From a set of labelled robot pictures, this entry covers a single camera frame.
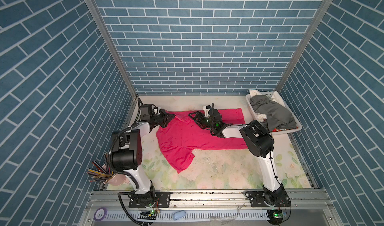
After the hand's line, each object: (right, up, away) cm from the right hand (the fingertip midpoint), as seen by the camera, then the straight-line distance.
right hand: (189, 116), depth 96 cm
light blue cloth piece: (-3, -44, -27) cm, 52 cm away
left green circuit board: (-19, -46, -24) cm, 55 cm away
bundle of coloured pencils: (-41, -27, -25) cm, 55 cm away
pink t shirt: (-4, -12, +1) cm, 13 cm away
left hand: (-9, +2, -4) cm, 10 cm away
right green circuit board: (+43, -46, -25) cm, 68 cm away
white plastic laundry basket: (+48, 0, +4) cm, 49 cm away
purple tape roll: (-38, -45, -26) cm, 64 cm away
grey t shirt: (+57, 0, -1) cm, 57 cm away
